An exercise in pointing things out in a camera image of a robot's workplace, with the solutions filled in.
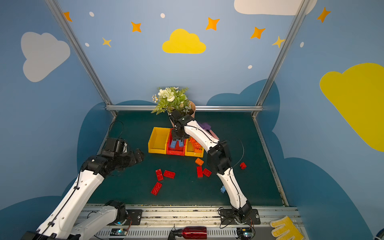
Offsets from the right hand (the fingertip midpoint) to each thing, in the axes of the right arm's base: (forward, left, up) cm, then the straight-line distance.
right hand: (178, 135), depth 94 cm
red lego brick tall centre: (-19, -14, -10) cm, 26 cm away
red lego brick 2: (-22, +4, -9) cm, 24 cm away
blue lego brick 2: (0, -1, -9) cm, 9 cm away
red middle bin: (-8, 0, -6) cm, 10 cm away
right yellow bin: (-6, -8, -9) cm, 13 cm away
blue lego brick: (-1, +5, -9) cm, 10 cm away
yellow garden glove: (-47, -61, -11) cm, 78 cm away
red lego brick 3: (-31, +10, -10) cm, 34 cm away
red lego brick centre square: (-20, -19, -9) cm, 29 cm away
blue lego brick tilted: (-29, -28, -9) cm, 41 cm away
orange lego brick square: (-13, -14, -10) cm, 21 cm away
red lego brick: (-23, +9, -9) cm, 26 cm away
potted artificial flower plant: (+15, +3, +18) cm, 24 cm away
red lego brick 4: (-14, -41, -9) cm, 44 cm away
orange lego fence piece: (-4, -12, -8) cm, 15 cm away
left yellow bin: (+3, +16, -12) cm, 21 cm away
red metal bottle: (-50, -12, -6) cm, 52 cm away
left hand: (-20, +18, +7) cm, 28 cm away
